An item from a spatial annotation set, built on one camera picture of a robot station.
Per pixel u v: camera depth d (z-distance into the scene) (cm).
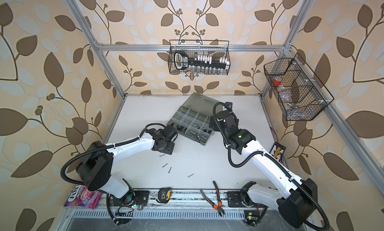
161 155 89
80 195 73
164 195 74
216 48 91
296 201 37
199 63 84
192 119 101
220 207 71
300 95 74
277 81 88
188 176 82
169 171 84
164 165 86
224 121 53
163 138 65
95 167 44
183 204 74
